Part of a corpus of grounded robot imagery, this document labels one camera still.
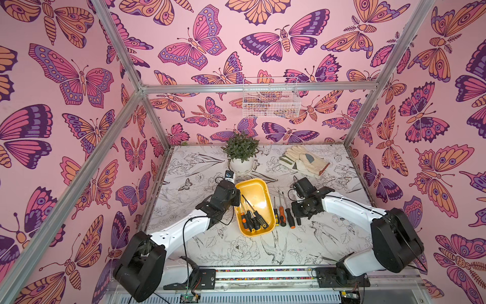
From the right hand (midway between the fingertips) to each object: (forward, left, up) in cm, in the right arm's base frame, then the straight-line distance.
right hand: (293, 212), depth 88 cm
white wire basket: (+48, +10, +31) cm, 58 cm away
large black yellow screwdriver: (-4, +15, +1) cm, 16 cm away
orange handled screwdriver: (0, +2, -2) cm, 2 cm away
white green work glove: (+30, -7, -2) cm, 31 cm away
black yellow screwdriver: (0, +8, -1) cm, 8 cm away
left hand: (+7, +26, +9) cm, 28 cm away
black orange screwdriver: (0, +5, -2) cm, 5 cm away
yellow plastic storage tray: (+7, +18, +4) cm, 19 cm away
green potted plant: (+25, +25, +17) cm, 40 cm away
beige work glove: (+32, -15, -2) cm, 36 cm away
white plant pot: (+29, +25, -2) cm, 38 cm away
